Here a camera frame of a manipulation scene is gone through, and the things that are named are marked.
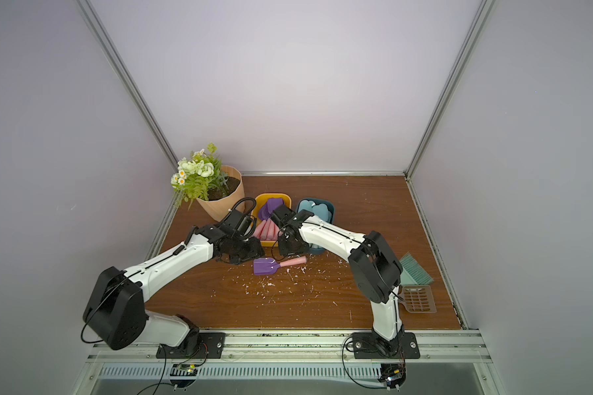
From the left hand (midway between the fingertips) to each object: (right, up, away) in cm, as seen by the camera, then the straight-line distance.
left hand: (264, 253), depth 84 cm
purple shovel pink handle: (-1, +7, +10) cm, 12 cm away
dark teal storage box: (+18, 0, +5) cm, 19 cm away
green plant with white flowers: (-21, +26, -3) cm, 34 cm away
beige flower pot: (-12, +19, +6) cm, 23 cm away
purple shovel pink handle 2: (0, -6, +6) cm, 9 cm away
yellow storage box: (-1, +18, +19) cm, 26 cm away
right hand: (+8, +3, +4) cm, 10 cm away
